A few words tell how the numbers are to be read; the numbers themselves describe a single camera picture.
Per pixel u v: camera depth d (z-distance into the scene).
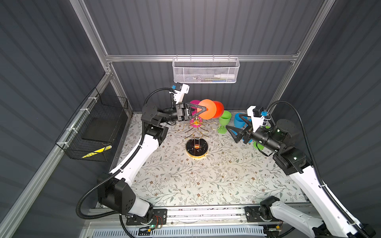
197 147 0.99
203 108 0.54
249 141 0.55
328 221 0.37
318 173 0.42
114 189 0.41
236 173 0.89
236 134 0.54
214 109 0.52
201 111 0.55
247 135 0.53
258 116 0.49
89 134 0.71
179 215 0.75
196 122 0.77
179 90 0.54
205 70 1.24
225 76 0.87
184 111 0.54
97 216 0.43
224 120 0.97
